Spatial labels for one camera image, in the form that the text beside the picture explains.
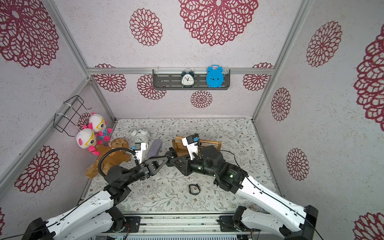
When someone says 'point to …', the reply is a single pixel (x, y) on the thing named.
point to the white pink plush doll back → (97, 123)
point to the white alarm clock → (140, 136)
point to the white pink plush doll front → (86, 138)
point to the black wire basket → (74, 108)
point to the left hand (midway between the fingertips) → (168, 160)
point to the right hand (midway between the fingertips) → (171, 160)
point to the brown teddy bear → (110, 158)
